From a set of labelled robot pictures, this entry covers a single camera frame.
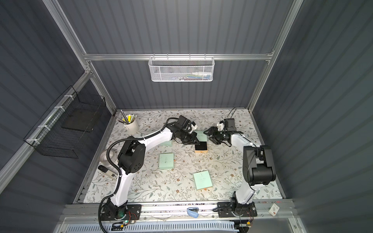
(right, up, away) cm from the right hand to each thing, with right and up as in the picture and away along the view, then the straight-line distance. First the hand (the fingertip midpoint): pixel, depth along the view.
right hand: (208, 134), depth 92 cm
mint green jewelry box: (-3, -3, +6) cm, 8 cm away
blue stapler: (-10, -37, -20) cm, 44 cm away
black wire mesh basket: (-76, +3, -20) cm, 79 cm away
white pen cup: (-52, +4, +8) cm, 53 cm away
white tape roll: (-61, -14, -2) cm, 62 cm away
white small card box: (+31, -37, -19) cm, 52 cm away
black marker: (-62, -20, -8) cm, 66 cm away
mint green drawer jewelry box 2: (-5, -25, -10) cm, 28 cm away
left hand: (-4, -6, -4) cm, 8 cm away
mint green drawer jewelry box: (-26, -16, -4) cm, 31 cm away
